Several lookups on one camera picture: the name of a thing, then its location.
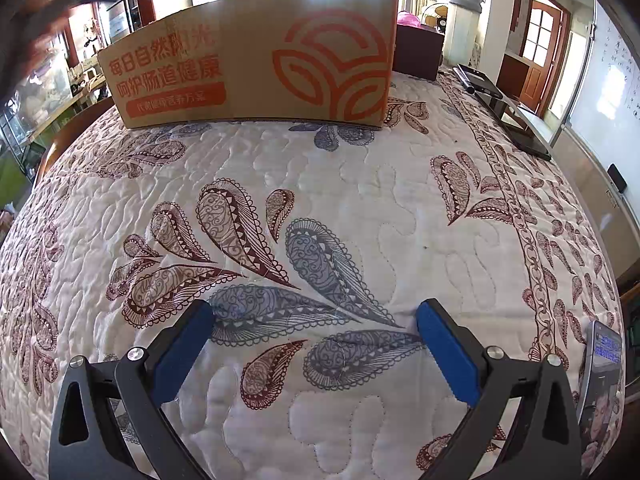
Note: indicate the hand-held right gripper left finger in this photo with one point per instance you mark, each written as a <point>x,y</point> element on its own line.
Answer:
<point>182,350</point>

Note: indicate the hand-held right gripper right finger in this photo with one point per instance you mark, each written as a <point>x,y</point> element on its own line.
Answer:
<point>447,350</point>

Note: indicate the printed cardboard box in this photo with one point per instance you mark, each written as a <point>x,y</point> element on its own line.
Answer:
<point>250,60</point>

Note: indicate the curved wooden chair back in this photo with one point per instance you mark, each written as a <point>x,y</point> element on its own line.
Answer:
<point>65,135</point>

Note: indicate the smartphone with lit screen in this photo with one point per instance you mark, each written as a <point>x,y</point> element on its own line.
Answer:
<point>602,385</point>

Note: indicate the paisley quilted blanket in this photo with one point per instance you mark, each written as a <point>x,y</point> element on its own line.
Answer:
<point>320,200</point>

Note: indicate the black tablet on stand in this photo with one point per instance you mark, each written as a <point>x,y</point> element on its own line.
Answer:
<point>515,125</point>

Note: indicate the black whiteboard eraser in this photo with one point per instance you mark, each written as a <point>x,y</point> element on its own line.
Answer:
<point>617,177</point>

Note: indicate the flat black phone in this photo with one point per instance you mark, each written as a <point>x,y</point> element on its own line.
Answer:
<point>477,80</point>

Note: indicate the brown wooden cabinet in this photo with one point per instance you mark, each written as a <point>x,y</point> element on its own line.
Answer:
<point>512,77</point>

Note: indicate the dark brown gift box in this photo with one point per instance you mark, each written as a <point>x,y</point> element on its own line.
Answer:
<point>420,52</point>

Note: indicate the whiteboard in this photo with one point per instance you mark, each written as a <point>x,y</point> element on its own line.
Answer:
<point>605,90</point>

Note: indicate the wooden door with glass panes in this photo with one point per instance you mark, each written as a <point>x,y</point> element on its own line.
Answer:
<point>542,50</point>

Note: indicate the white bin with grey lid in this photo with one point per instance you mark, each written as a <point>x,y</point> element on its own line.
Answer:
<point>462,30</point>

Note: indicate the pink plastic bag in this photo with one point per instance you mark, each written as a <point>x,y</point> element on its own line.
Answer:
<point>410,19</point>

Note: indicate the round electric fan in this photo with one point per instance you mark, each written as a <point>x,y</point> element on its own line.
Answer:
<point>434,16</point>

